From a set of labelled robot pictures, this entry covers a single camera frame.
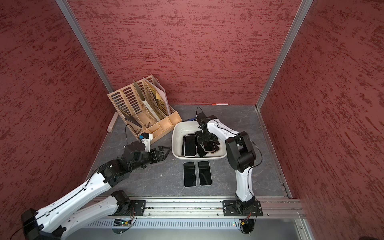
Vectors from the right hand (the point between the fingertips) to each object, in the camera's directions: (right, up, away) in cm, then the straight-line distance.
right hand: (207, 142), depth 95 cm
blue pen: (-10, +16, +15) cm, 24 cm away
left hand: (-24, -2, -21) cm, 32 cm away
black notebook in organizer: (-58, +15, +18) cm, 63 cm away
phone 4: (-5, -4, -5) cm, 8 cm away
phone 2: (-2, -17, -8) cm, 19 cm away
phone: (-11, -2, -2) cm, 12 cm away
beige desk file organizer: (-49, +26, +14) cm, 57 cm away
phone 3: (-11, -18, -8) cm, 23 cm away
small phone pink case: (+1, -3, +2) cm, 4 cm away
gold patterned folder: (-31, +28, -5) cm, 42 cm away
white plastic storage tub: (-18, +9, +8) cm, 22 cm away
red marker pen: (+13, +28, +28) cm, 42 cm away
